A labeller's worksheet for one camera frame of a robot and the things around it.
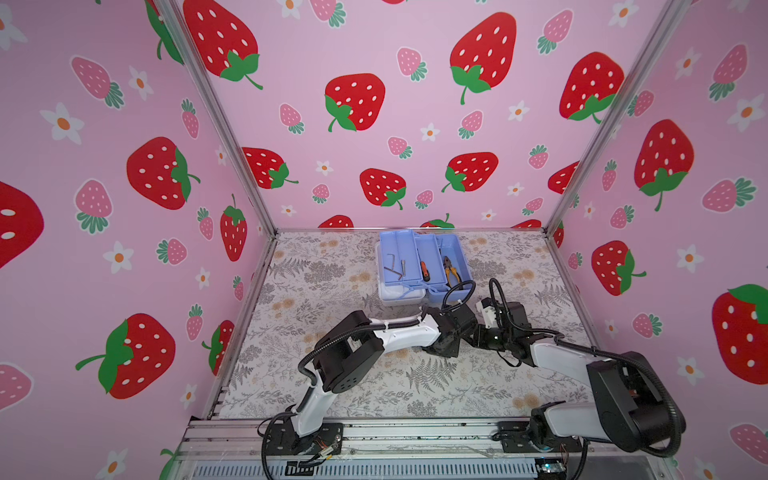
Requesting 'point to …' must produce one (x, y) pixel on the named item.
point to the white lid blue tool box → (413, 266)
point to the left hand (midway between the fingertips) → (451, 352)
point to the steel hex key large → (394, 272)
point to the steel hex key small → (393, 263)
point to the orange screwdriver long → (425, 271)
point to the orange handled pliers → (448, 267)
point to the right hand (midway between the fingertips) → (462, 333)
